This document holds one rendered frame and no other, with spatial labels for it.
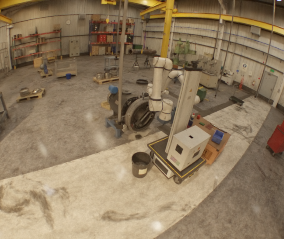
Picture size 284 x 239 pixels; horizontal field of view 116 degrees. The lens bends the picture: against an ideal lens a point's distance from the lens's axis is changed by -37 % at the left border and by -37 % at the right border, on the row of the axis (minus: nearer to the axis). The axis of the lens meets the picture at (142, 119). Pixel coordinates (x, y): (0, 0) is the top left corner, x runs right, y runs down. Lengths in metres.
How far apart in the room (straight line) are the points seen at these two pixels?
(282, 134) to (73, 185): 5.10
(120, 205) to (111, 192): 0.26
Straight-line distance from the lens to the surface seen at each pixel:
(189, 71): 1.82
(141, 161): 2.49
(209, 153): 2.91
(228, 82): 11.53
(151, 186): 2.38
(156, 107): 1.90
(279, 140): 4.71
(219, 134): 3.12
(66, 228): 2.22
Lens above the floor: 2.03
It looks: 32 degrees down
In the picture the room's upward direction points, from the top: 6 degrees clockwise
